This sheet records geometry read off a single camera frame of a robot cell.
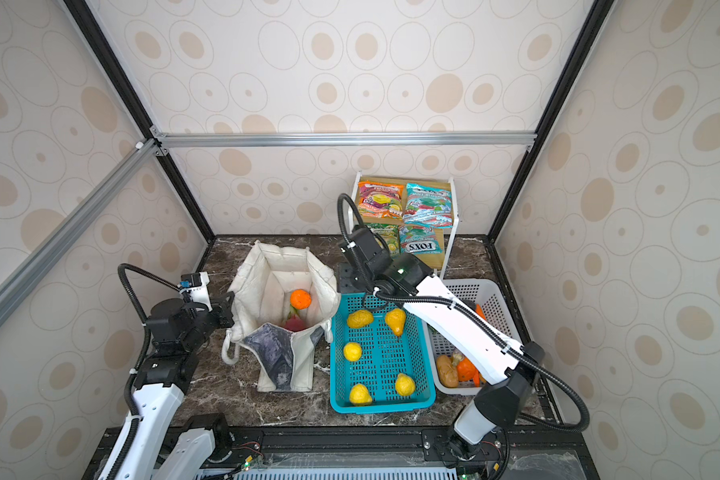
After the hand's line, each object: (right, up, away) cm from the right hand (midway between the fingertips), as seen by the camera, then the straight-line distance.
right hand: (343, 275), depth 72 cm
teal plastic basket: (+11, -25, +17) cm, 33 cm away
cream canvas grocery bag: (-25, -4, +14) cm, 29 cm away
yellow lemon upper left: (+4, -14, +20) cm, 25 cm away
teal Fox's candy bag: (+22, +10, +22) cm, 33 cm away
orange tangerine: (-15, -9, +23) cm, 29 cm away
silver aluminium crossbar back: (-2, +45, +29) cm, 53 cm away
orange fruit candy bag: (+9, +19, +6) cm, 22 cm away
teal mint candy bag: (+22, +17, +6) cm, 29 cm away
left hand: (-27, -4, +3) cm, 27 cm away
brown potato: (+27, -26, +5) cm, 38 cm away
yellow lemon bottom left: (+4, -32, +6) cm, 32 cm away
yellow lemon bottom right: (+16, -30, +7) cm, 34 cm away
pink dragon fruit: (-16, -14, +16) cm, 27 cm away
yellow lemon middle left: (+2, -22, +13) cm, 26 cm away
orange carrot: (+33, -26, +8) cm, 42 cm away
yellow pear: (+15, -14, +18) cm, 27 cm away
